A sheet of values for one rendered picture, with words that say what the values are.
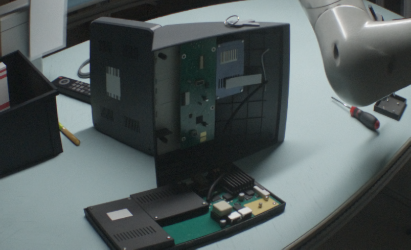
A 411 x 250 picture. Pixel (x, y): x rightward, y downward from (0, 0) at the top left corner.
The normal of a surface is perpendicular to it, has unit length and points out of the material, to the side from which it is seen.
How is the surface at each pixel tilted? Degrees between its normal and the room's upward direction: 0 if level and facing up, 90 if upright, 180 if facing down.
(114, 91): 90
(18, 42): 90
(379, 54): 58
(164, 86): 90
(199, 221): 0
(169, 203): 0
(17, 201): 0
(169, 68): 90
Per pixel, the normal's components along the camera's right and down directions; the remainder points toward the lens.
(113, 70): -0.57, 0.36
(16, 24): 0.65, 0.35
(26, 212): 0.01, -0.89
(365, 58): -0.12, -0.03
